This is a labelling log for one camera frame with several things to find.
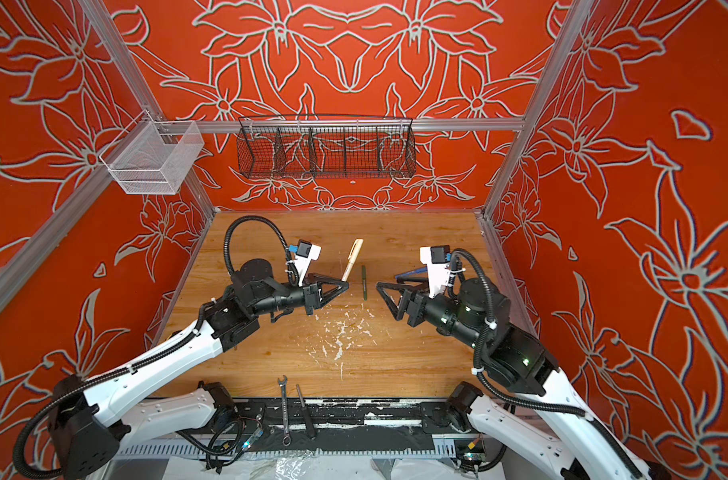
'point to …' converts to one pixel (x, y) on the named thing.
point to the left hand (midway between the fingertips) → (346, 284)
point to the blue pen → (411, 273)
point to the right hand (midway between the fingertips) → (382, 285)
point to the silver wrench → (286, 440)
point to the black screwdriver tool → (306, 415)
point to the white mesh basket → (153, 157)
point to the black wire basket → (326, 147)
